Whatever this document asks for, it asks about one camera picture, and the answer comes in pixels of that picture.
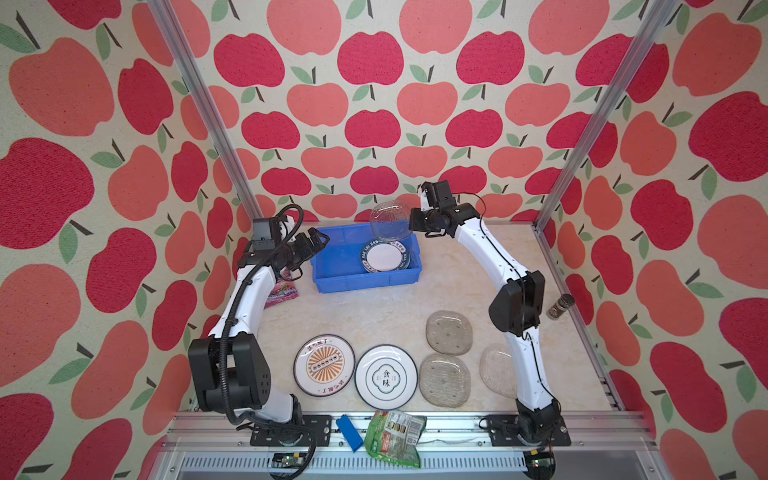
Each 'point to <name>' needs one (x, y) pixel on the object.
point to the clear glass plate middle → (449, 332)
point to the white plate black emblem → (386, 377)
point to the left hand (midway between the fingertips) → (324, 245)
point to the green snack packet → (394, 436)
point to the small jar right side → (562, 305)
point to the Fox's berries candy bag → (283, 291)
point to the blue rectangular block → (350, 433)
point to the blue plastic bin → (337, 265)
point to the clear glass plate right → (497, 369)
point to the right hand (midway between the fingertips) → (417, 217)
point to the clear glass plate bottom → (445, 380)
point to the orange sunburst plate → (324, 365)
